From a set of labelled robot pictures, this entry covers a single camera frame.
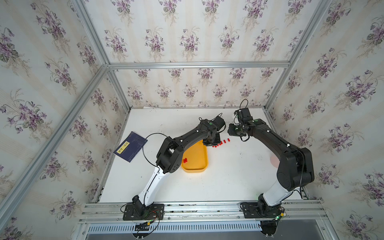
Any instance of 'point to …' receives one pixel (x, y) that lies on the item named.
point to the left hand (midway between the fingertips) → (217, 145)
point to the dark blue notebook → (130, 147)
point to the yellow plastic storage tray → (197, 157)
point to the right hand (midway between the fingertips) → (231, 130)
